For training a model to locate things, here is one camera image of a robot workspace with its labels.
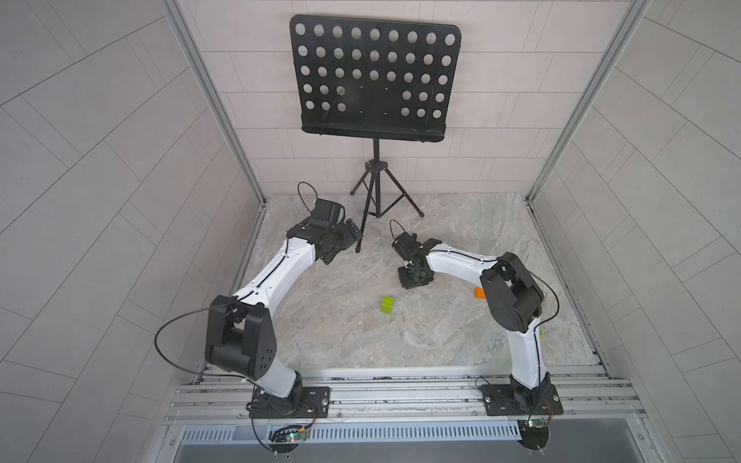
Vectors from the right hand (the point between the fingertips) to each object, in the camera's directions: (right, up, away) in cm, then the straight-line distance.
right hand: (407, 283), depth 96 cm
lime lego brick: (-7, -4, -12) cm, 15 cm away
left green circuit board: (-27, -29, -30) cm, 50 cm away
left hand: (-16, +16, -9) cm, 25 cm away
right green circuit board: (+29, -27, -28) cm, 48 cm away
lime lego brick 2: (-7, -4, -5) cm, 9 cm away
